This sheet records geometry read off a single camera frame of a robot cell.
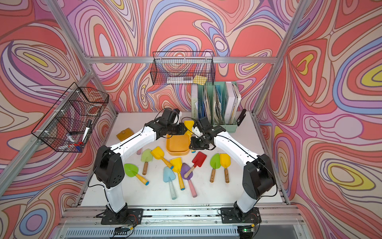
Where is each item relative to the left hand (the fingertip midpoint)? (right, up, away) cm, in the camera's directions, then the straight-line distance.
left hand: (187, 129), depth 87 cm
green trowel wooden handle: (+17, -22, +5) cm, 28 cm away
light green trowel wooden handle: (-27, -18, +8) cm, 34 cm away
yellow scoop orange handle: (-19, -16, +9) cm, 27 cm away
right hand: (+3, -12, -4) cm, 13 cm away
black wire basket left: (-61, +3, -12) cm, 62 cm away
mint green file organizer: (+20, +18, +9) cm, 28 cm away
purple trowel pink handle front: (-1, -24, +2) cm, 24 cm away
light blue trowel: (-11, -27, -1) cm, 30 cm away
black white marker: (-47, 0, -18) cm, 50 cm away
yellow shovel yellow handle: (-7, -22, +4) cm, 24 cm away
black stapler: (+41, +8, +27) cm, 50 cm away
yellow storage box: (-7, -11, +13) cm, 19 cm away
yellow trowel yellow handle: (+1, +3, -1) cm, 3 cm away
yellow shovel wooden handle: (+23, -21, +4) cm, 32 cm away
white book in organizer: (+29, +18, +8) cm, 35 cm away
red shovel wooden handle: (+6, -20, +6) cm, 22 cm away
